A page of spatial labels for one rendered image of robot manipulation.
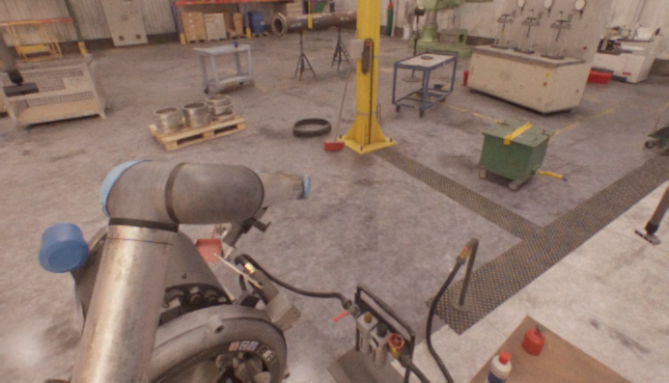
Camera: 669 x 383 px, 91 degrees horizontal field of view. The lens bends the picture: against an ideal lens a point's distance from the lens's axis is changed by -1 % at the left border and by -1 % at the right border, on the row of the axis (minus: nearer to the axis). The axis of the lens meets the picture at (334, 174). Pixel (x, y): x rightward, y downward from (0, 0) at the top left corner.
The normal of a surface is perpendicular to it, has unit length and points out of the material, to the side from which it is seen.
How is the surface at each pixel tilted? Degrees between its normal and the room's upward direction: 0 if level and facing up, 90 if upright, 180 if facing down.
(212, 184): 51
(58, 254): 90
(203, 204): 78
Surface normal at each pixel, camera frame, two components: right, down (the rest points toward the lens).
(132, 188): -0.11, -0.28
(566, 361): -0.02, -0.87
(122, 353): 0.65, -0.16
